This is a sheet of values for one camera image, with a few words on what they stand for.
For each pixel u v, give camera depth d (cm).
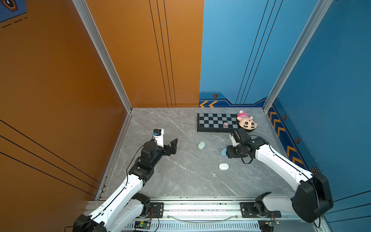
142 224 72
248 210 72
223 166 88
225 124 105
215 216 72
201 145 96
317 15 72
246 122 100
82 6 69
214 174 86
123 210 56
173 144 71
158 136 67
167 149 69
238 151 70
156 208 74
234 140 70
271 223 70
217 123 105
